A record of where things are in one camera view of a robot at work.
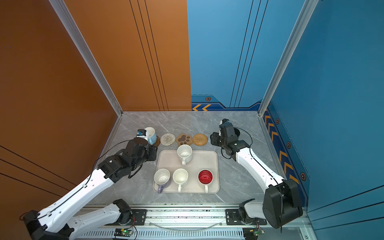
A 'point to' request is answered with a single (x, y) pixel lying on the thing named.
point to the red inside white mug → (205, 177)
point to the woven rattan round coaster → (200, 139)
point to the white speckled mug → (184, 152)
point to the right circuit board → (252, 233)
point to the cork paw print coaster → (183, 139)
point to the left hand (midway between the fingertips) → (156, 146)
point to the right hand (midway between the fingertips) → (212, 136)
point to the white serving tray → (201, 160)
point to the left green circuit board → (123, 232)
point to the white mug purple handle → (161, 177)
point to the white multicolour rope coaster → (167, 139)
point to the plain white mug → (180, 176)
